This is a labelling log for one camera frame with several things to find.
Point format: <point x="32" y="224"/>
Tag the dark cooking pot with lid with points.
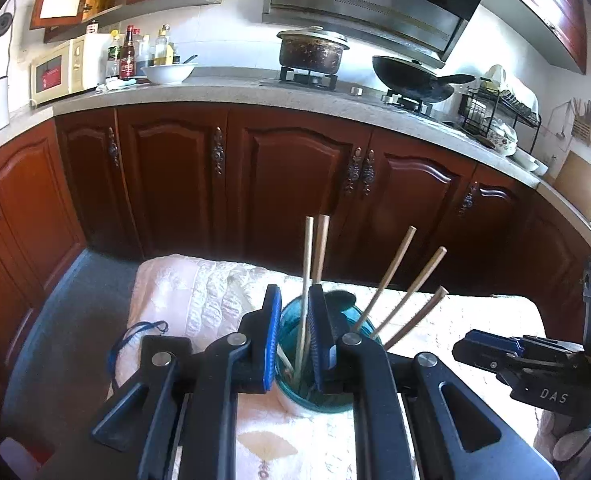
<point x="312" y="48"/>

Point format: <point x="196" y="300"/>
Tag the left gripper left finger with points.
<point x="178" y="413"/>

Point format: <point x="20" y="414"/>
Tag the upper right wall cabinet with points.
<point x="556" y="29"/>

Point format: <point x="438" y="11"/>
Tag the red label sauce bottle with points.
<point x="127" y="55"/>

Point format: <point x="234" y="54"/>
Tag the white bowl on counter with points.
<point x="168" y="74"/>

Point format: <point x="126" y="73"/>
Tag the wall chopstick holder basket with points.
<point x="581" y="127"/>

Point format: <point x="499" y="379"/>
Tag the white microwave oven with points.
<point x="75" y="66"/>

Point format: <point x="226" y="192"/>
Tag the floral ceramic pot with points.
<point x="503" y="138"/>

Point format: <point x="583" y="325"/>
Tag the dark wood base cabinets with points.
<point x="237" y="182"/>

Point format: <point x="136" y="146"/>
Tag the black wok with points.
<point x="411" y="80"/>

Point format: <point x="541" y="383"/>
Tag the wooden cutting board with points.
<point x="574" y="182"/>

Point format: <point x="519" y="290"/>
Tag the teal rimmed utensil holder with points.
<point x="324" y="328"/>

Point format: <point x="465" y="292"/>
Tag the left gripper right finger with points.
<point x="414" y="418"/>

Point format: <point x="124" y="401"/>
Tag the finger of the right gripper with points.
<point x="496" y="343"/>
<point x="473" y="355"/>

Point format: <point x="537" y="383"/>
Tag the gas stove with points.
<point x="295" y="79"/>

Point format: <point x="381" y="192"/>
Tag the black dish rack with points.
<point x="479" y="108"/>

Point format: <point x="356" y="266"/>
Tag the dark wooden chopstick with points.
<point x="433" y="302"/>

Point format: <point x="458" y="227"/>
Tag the right gloved hand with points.
<point x="561" y="445"/>

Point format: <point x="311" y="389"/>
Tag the yellow oil bottle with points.
<point x="163" y="51"/>

